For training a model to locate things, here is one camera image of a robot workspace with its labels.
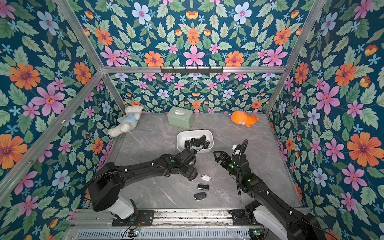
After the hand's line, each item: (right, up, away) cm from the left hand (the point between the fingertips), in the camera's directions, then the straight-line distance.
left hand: (193, 169), depth 85 cm
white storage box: (-8, +16, +18) cm, 25 cm away
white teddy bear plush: (-48, +29, +20) cm, 59 cm away
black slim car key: (+8, +12, +15) cm, 21 cm away
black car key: (+5, +16, +16) cm, 23 cm away
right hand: (+14, +9, -4) cm, 17 cm away
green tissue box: (-11, +32, +23) cm, 40 cm away
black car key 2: (+7, -9, -2) cm, 11 cm away
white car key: (+8, -5, +1) cm, 9 cm away
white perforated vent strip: (-33, -27, -15) cm, 45 cm away
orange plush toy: (+34, +32, +23) cm, 52 cm away
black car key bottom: (+4, -13, -5) cm, 14 cm away
